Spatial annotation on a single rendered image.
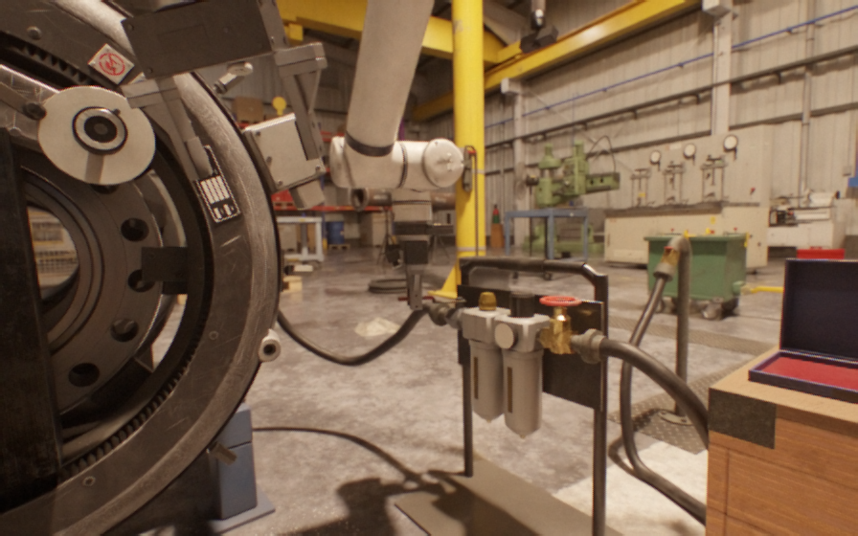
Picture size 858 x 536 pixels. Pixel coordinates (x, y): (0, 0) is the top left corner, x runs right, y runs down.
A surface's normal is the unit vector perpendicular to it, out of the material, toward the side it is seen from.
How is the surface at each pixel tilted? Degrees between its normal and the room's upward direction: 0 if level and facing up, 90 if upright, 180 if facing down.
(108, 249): 90
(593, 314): 90
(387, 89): 138
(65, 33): 90
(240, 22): 114
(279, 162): 90
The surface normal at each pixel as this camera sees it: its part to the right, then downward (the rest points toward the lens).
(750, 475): -0.78, 0.07
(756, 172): -0.93, 0.06
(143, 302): 0.62, 0.05
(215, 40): -0.07, 0.48
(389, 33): -0.16, 0.72
